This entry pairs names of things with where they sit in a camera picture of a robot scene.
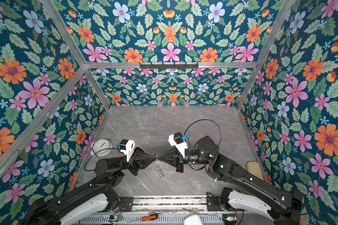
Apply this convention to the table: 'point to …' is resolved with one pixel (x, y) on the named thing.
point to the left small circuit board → (116, 217)
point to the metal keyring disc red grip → (159, 169)
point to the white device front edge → (193, 219)
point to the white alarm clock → (101, 147)
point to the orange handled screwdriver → (150, 217)
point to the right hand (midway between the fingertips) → (160, 157)
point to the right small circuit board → (231, 217)
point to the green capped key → (158, 163)
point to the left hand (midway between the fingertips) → (153, 161)
